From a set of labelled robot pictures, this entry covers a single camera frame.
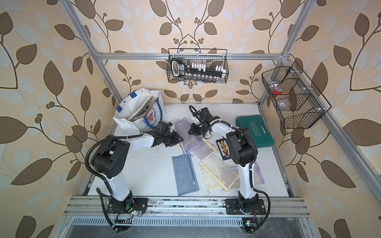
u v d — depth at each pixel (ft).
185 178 2.57
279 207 2.47
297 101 2.45
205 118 2.63
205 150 3.07
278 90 2.64
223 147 3.08
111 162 1.60
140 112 3.04
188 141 3.10
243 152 1.78
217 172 2.81
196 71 2.73
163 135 2.59
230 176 2.82
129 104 3.19
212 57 2.98
